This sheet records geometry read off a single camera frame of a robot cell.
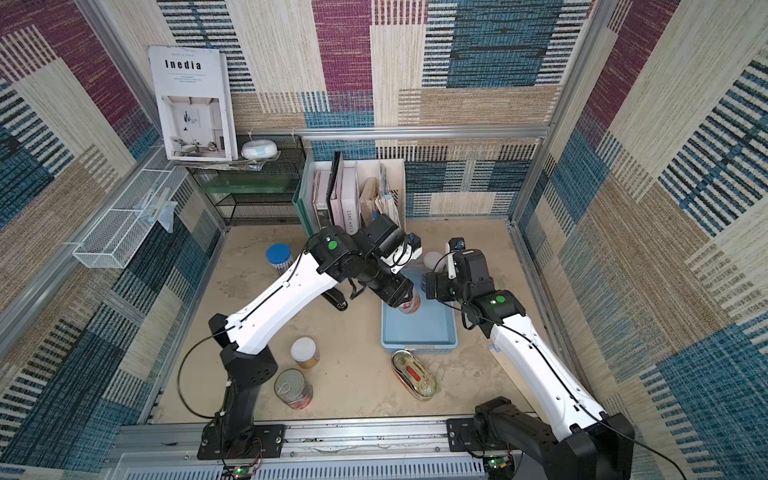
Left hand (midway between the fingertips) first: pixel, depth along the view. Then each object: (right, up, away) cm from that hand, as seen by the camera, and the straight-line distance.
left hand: (401, 286), depth 70 cm
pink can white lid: (+3, -5, +2) cm, 6 cm away
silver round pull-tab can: (-26, -24, +2) cm, 35 cm away
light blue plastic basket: (+10, -16, +22) cm, 28 cm away
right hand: (+12, +2, +9) cm, 15 cm away
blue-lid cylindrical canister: (-34, +6, +16) cm, 38 cm away
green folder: (-26, +22, +15) cm, 38 cm away
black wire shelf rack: (-47, +26, +24) cm, 59 cm away
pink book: (-15, +23, +21) cm, 35 cm away
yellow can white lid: (-25, -19, +11) cm, 34 cm away
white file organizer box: (-5, +27, +26) cm, 38 cm away
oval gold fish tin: (+4, -25, +10) cm, 28 cm away
